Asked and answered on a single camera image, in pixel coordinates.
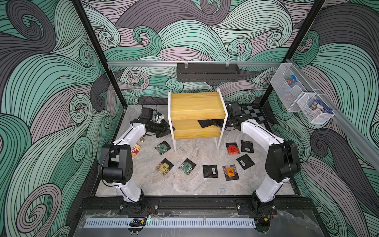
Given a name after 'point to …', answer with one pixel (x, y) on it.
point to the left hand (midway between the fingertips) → (174, 128)
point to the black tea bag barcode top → (210, 171)
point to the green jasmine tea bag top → (187, 166)
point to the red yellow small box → (135, 150)
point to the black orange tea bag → (230, 173)
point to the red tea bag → (232, 148)
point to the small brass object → (141, 139)
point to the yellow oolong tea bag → (164, 166)
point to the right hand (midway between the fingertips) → (211, 121)
